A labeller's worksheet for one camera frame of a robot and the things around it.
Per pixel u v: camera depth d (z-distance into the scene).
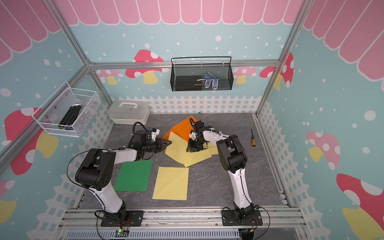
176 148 0.95
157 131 0.91
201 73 0.93
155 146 0.85
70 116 0.70
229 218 0.74
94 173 0.49
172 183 0.86
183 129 1.19
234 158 0.58
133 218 0.74
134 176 0.88
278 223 0.73
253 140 1.03
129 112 1.06
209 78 0.88
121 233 0.73
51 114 0.68
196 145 0.89
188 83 0.91
